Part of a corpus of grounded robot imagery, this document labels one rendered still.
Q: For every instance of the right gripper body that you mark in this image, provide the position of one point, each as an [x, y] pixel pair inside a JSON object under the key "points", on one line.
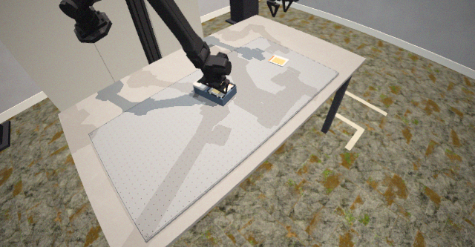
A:
{"points": [[213, 82]]}

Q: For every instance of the white cassette with yellow panel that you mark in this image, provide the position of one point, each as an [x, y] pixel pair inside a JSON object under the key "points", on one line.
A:
{"points": [[214, 91], [277, 60]]}

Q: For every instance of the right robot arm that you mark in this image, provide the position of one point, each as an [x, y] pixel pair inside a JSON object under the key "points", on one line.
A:
{"points": [[195, 48]]}

